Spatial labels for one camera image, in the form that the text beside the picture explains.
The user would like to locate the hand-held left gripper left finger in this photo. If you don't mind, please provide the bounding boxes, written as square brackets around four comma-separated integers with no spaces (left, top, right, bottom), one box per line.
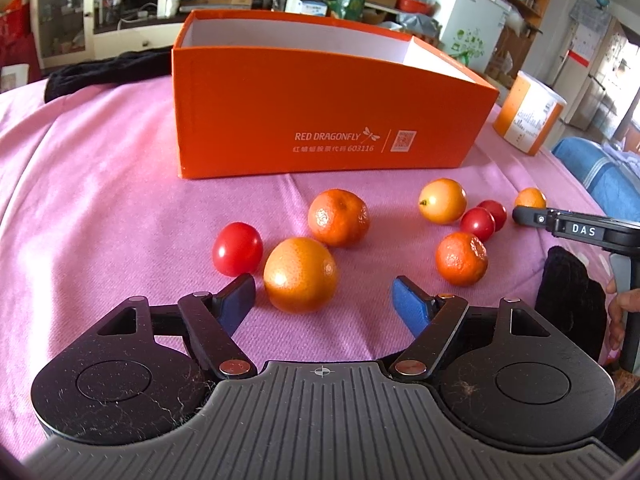
[95,273,258,380]

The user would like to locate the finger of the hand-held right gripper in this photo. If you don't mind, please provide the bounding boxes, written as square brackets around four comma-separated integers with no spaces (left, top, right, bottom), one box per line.
[512,205,554,234]

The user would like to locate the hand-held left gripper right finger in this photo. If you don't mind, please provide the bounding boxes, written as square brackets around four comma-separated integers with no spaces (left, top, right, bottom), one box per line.
[389,275,551,384]

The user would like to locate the small orange kumquat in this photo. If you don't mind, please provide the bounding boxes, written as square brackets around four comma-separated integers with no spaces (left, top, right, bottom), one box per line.
[514,187,548,210]

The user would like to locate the red tomato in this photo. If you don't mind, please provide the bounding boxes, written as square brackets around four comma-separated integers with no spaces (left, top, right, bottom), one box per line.
[477,199,509,231]
[459,207,496,242]
[212,222,265,277]

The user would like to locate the dark orange mandarin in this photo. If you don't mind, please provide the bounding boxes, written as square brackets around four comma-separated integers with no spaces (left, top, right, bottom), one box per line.
[307,188,372,249]
[434,232,490,287]

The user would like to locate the large orange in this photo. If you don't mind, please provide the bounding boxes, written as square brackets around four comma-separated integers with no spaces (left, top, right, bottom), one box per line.
[263,237,340,314]

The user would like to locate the yellow orange round fruit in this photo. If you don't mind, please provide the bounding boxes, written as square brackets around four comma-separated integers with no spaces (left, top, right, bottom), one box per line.
[418,178,469,225]

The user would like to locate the orange cardboard box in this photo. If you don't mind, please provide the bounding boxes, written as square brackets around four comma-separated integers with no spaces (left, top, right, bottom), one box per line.
[171,8,501,180]

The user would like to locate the person's right hand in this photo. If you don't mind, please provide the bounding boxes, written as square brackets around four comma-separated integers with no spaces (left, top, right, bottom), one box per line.
[605,280,627,354]

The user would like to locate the blue sofa cover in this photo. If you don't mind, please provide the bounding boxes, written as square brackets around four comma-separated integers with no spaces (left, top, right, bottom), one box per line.
[551,136,640,222]

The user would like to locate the black knit glove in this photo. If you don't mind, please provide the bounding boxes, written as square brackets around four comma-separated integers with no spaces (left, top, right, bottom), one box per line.
[534,246,608,362]

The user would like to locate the orange canister with white lid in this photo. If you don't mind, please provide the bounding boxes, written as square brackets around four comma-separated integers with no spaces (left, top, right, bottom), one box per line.
[492,70,569,156]

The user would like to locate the pink flowered tablecloth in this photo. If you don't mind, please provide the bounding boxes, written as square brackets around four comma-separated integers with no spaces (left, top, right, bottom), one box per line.
[0,72,626,463]

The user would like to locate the white small fridge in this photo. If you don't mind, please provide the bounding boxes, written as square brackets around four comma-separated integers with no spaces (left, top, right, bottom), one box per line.
[412,0,512,74]

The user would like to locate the black cloth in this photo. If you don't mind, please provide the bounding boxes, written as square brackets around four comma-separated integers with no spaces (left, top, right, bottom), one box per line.
[44,46,174,104]

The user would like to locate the green foil bag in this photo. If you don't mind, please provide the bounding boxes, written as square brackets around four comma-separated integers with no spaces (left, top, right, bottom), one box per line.
[327,0,367,20]

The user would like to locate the white glass-door cabinet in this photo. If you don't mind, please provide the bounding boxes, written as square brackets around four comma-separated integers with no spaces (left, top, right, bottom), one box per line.
[29,0,99,72]

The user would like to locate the wall calendar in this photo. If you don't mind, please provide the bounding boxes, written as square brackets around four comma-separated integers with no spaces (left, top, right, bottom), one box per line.
[569,0,614,69]

